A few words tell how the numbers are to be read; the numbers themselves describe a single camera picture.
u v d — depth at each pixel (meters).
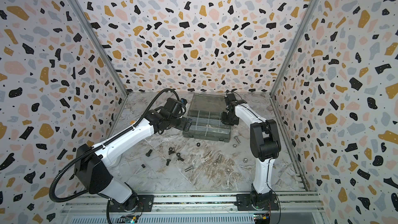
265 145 0.53
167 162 0.87
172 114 0.63
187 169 0.84
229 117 0.84
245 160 0.88
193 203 0.76
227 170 0.84
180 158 0.88
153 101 0.57
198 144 0.95
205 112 1.34
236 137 0.98
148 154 0.89
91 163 0.41
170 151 0.92
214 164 0.86
